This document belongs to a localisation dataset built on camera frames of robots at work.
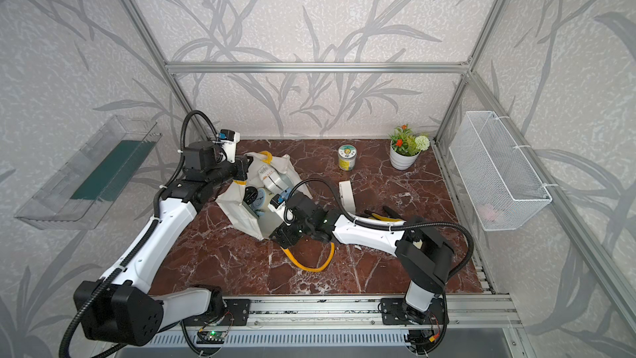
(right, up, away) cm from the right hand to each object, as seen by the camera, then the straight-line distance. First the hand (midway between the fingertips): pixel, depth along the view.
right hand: (276, 229), depth 79 cm
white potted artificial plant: (+48, +27, +20) cm, 58 cm away
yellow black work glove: (+39, +1, +17) cm, 43 cm away
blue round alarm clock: (-10, +6, +12) cm, 16 cm away
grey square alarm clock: (-4, +15, +10) cm, 19 cm away
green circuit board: (-17, -30, -7) cm, 35 cm away
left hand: (-7, +23, -1) cm, 24 cm away
